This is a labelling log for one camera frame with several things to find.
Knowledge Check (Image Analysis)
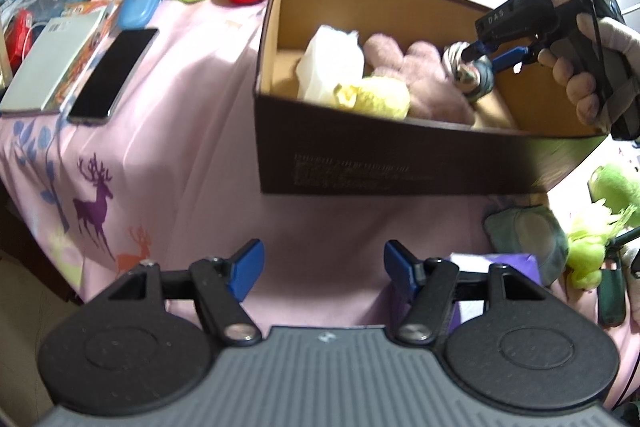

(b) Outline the brown cardboard box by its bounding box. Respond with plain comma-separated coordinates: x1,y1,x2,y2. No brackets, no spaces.
252,0,608,196

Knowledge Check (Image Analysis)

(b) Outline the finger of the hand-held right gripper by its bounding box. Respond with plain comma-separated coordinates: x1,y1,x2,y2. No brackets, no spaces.
487,47,531,72
459,39,501,60

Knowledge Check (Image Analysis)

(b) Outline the orange book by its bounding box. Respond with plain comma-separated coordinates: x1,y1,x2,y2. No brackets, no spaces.
52,2,121,110

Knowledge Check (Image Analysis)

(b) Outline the red packet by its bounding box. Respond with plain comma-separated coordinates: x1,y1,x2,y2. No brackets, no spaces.
5,9,33,72

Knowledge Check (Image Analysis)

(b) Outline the black smartphone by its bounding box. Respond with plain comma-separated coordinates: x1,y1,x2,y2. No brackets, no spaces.
66,28,160,126

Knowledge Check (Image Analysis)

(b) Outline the purple tissue pack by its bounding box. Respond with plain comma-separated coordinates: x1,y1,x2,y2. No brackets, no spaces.
450,252,545,330

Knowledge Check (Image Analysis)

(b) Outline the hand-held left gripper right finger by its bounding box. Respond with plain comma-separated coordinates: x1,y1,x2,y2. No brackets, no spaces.
383,239,548,347

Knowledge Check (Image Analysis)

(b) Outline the dark tripod stand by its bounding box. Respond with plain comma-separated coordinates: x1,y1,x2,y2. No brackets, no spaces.
597,227,640,328

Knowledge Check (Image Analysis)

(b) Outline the round green plush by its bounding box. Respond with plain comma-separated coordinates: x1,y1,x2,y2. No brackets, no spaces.
587,164,640,220

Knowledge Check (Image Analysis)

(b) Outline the yellow towel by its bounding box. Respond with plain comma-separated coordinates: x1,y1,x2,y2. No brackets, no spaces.
334,76,411,120

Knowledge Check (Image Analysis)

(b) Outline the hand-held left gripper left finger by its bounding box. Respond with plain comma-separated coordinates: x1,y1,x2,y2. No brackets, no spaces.
107,238,265,348

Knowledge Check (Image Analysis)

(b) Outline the grey white sock roll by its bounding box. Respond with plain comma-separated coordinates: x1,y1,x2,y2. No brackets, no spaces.
441,42,496,100

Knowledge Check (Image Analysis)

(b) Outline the neon yellow-green cloth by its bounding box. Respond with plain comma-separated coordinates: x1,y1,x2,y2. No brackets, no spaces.
565,202,638,290

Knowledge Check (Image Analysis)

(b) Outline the white notebook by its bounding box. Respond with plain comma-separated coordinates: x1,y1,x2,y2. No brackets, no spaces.
0,11,108,114

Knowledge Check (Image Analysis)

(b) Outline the pink printed tablecloth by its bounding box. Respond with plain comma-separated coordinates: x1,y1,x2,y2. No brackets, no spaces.
0,0,640,408

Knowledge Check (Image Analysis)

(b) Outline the pink plush toy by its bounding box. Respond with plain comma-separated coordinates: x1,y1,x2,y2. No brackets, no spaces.
362,33,476,125

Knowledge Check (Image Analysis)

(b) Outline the person's right hand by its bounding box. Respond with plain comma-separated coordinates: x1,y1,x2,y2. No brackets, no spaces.
537,16,640,128

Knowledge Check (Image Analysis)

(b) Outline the pale teal fabric pad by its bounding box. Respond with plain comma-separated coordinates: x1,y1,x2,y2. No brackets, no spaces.
482,206,570,288

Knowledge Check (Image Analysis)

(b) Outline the blue glasses case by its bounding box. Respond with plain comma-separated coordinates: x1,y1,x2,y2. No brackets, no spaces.
116,0,166,30

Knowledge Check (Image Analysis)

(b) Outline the white plastic bag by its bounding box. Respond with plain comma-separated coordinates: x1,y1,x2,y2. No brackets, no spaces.
297,24,366,102

